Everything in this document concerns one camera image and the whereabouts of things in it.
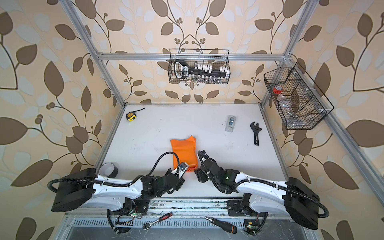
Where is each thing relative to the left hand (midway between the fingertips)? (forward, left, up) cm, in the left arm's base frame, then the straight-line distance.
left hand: (183, 171), depth 81 cm
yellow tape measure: (+43, +42, -4) cm, 61 cm away
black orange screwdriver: (-24, -21, -3) cm, 32 cm away
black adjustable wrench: (+32, -49, -4) cm, 59 cm away
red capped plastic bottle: (+34, -51, +29) cm, 68 cm away
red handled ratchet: (-24, +16, -5) cm, 29 cm away
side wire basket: (+23, -59, +30) cm, 70 cm away
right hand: (+2, -9, 0) cm, 9 cm away
